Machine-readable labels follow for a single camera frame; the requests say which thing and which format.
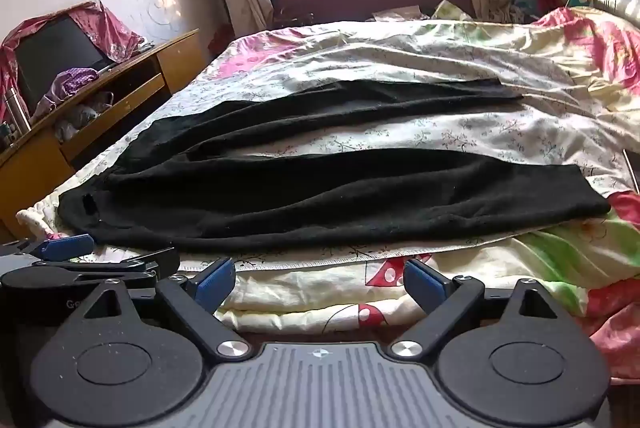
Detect white floral bed sheet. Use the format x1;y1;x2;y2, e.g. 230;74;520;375
15;17;636;276

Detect metal thermos flask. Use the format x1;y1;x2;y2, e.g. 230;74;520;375
2;88;32;135

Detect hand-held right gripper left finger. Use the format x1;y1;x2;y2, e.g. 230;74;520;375
62;257;252;362

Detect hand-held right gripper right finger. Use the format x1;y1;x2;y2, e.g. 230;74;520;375
391;259;583;362

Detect wooden desk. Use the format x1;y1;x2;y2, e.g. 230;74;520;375
0;28;208;243

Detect black monitor with pink cloth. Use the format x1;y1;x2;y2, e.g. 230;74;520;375
0;0;147;125

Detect purple cloth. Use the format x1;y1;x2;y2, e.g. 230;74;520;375
32;67;117;119

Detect black pants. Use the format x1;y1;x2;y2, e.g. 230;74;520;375
57;78;612;254

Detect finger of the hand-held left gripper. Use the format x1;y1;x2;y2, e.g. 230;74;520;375
0;247;181;299
19;233;96;261

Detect grey crumpled cloth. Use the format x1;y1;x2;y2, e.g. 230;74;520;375
54;104;103;143

